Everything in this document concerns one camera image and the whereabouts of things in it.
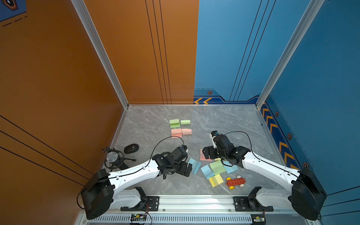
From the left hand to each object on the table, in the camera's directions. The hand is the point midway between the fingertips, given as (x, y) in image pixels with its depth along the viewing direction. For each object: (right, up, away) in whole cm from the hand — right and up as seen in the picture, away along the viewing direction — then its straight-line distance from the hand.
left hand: (186, 165), depth 81 cm
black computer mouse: (-36, +8, +11) cm, 39 cm away
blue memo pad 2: (+13, -5, +4) cm, 15 cm away
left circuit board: (-25, -23, -10) cm, 35 cm away
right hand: (+13, +8, +3) cm, 16 cm away
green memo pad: (-9, +23, +25) cm, 35 cm away
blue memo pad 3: (+26, -3, +3) cm, 26 cm away
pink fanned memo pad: (-7, +17, +22) cm, 29 cm away
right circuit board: (+37, -24, -10) cm, 45 cm away
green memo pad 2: (+19, -3, +4) cm, 20 cm away
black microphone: (-35, +8, -13) cm, 38 cm away
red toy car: (+30, -8, -2) cm, 31 cm away
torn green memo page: (-1, +24, +29) cm, 38 cm away
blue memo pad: (+6, -2, +5) cm, 8 cm away
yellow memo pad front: (+17, -8, -1) cm, 19 cm away
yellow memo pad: (+16, +6, -8) cm, 19 cm away
